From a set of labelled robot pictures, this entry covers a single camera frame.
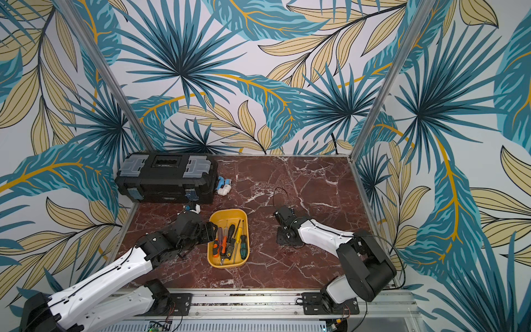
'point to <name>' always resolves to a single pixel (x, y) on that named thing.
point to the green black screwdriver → (243, 248)
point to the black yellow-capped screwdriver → (231, 229)
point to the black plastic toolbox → (164, 177)
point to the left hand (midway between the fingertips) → (210, 232)
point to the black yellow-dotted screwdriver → (231, 243)
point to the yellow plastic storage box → (233, 216)
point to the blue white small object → (224, 186)
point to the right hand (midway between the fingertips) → (284, 238)
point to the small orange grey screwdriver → (216, 248)
